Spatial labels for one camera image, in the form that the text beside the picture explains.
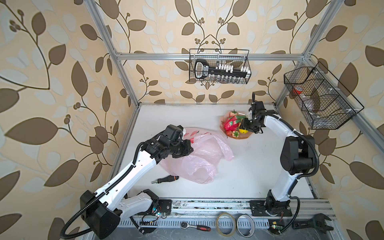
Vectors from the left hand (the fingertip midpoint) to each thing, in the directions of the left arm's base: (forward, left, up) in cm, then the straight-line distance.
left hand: (195, 149), depth 73 cm
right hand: (+21, -30, -11) cm, 39 cm away
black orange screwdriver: (-9, +15, -19) cm, 26 cm away
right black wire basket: (+20, -64, +14) cm, 68 cm away
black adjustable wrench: (-26, -58, -19) cm, 67 cm away
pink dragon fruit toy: (+25, -23, -11) cm, 35 cm away
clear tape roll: (-29, -19, -20) cm, 40 cm away
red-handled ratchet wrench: (-29, +4, -20) cm, 36 cm away
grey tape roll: (-29, -28, -22) cm, 46 cm away
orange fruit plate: (+32, -18, -16) cm, 40 cm away
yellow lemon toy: (+18, -29, -10) cm, 36 cm away
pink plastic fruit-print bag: (-8, -2, -1) cm, 8 cm away
